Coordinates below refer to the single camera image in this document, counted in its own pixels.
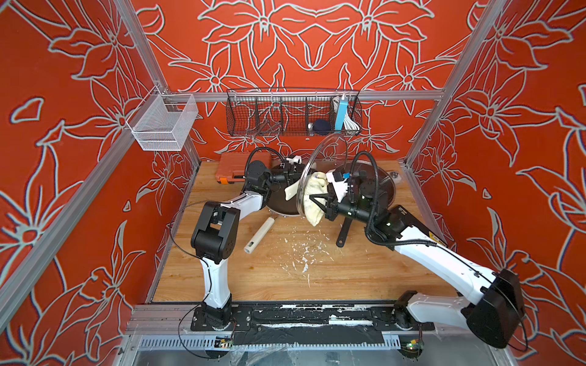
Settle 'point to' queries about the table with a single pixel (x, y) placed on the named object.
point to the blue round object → (321, 126)
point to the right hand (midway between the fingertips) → (307, 197)
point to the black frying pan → (384, 178)
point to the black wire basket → (283, 112)
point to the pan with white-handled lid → (287, 200)
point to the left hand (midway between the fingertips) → (312, 177)
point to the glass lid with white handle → (330, 155)
